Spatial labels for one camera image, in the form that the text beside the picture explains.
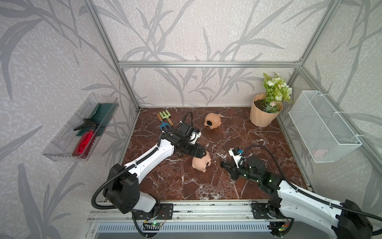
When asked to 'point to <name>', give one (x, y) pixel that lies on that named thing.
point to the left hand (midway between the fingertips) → (199, 152)
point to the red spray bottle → (86, 140)
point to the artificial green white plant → (277, 92)
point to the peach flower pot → (260, 118)
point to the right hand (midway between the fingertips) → (222, 164)
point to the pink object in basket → (318, 154)
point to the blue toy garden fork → (164, 124)
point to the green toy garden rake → (167, 115)
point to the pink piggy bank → (201, 164)
